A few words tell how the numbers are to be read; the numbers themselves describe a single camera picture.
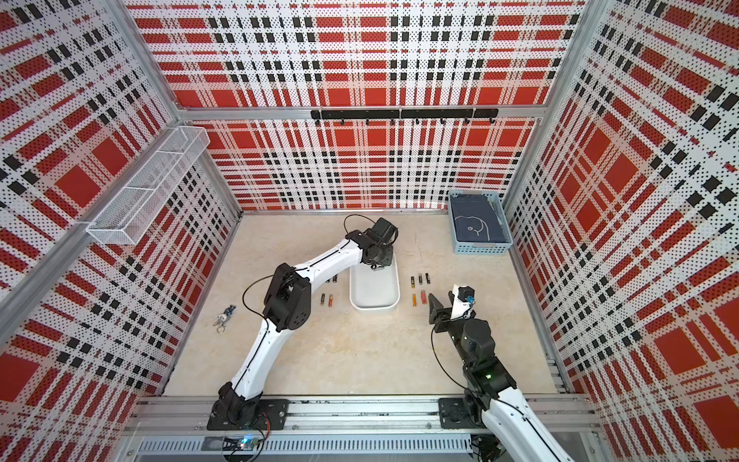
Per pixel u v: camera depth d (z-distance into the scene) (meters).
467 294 0.65
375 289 0.95
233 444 0.72
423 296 0.96
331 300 0.95
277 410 0.74
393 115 0.88
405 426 0.73
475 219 1.08
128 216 0.70
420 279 1.01
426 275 1.01
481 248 1.04
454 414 0.73
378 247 0.78
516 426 0.51
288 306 0.60
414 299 0.96
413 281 1.00
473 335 0.58
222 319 0.89
